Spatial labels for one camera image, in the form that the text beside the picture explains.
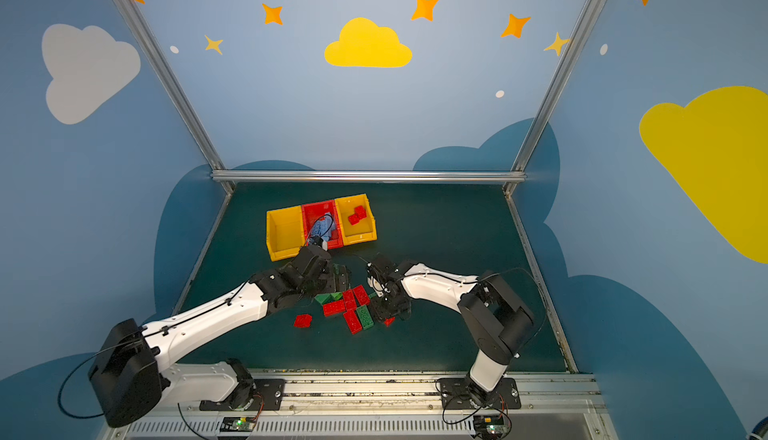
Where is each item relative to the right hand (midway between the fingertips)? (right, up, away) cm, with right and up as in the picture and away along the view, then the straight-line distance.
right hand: (383, 312), depth 87 cm
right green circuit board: (+26, -23, -15) cm, 38 cm away
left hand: (-12, +11, -4) cm, 17 cm away
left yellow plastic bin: (-36, +22, +20) cm, 47 cm away
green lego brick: (-18, +4, +1) cm, 18 cm away
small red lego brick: (-9, +30, +24) cm, 39 cm away
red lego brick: (+1, -3, -1) cm, 3 cm away
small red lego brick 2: (-12, +27, +24) cm, 38 cm away
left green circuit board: (-35, -21, -16) cm, 44 cm away
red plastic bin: (-27, +30, +23) cm, 47 cm away
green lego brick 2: (-6, -1, -1) cm, 6 cm away
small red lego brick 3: (-23, -2, -2) cm, 23 cm away
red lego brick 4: (-11, +3, +4) cm, 12 cm away
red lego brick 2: (-15, +1, +1) cm, 15 cm away
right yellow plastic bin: (-7, +23, +19) cm, 31 cm away
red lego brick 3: (-7, +4, +4) cm, 9 cm away
